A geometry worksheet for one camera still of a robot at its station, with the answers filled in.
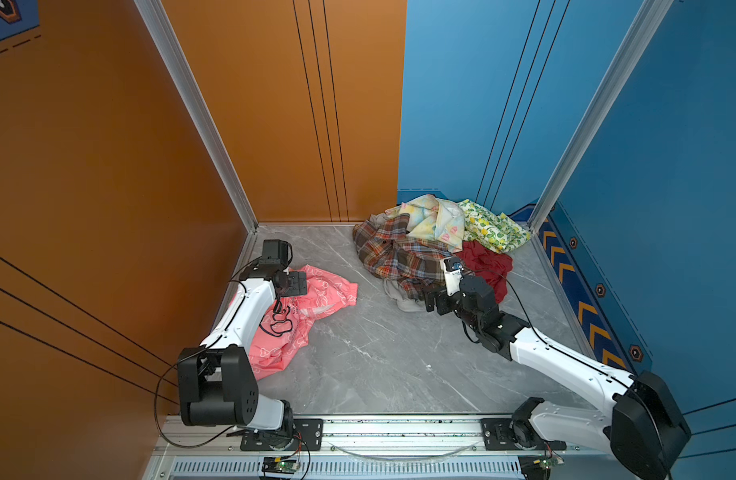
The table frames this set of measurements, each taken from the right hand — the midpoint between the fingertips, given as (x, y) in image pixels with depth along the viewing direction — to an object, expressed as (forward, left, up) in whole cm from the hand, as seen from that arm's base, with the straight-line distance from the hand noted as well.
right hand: (433, 282), depth 82 cm
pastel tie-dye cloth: (+34, -5, -7) cm, 35 cm away
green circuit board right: (-39, -24, -18) cm, 49 cm away
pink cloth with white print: (-9, +41, -6) cm, 42 cm away
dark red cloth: (+15, -24, -13) cm, 31 cm away
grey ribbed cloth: (+1, +8, -12) cm, 15 cm away
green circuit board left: (-40, +41, -19) cm, 60 cm away
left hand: (+3, +43, -4) cm, 44 cm away
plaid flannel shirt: (+17, +11, -8) cm, 21 cm away
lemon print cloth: (+24, -26, -6) cm, 36 cm away
